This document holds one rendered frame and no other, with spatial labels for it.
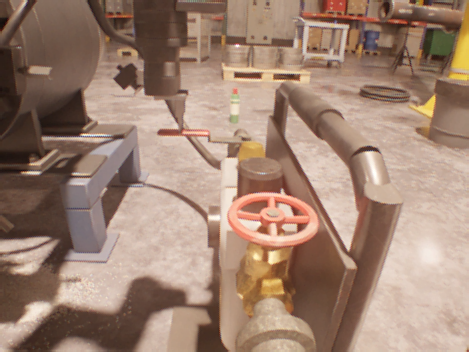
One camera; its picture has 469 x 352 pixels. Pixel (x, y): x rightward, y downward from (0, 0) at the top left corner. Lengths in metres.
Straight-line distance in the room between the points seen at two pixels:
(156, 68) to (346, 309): 0.37
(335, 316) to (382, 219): 0.08
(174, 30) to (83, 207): 0.63
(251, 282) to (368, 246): 0.11
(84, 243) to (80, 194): 0.17
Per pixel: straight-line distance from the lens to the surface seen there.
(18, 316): 0.94
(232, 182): 0.39
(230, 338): 0.45
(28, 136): 1.04
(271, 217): 0.24
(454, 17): 7.99
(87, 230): 0.99
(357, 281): 0.23
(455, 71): 3.45
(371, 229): 0.21
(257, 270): 0.26
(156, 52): 0.45
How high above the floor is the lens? 0.64
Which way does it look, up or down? 26 degrees down
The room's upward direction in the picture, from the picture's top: 3 degrees clockwise
